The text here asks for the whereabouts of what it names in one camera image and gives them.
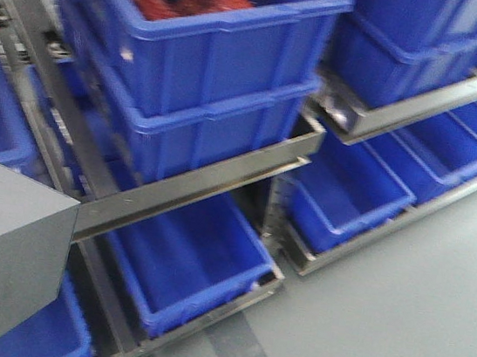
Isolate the steel rack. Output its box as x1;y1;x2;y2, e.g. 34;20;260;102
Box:
259;35;477;301
0;0;344;357

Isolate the grey block with square hole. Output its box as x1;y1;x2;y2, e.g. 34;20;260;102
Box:
0;162;85;357

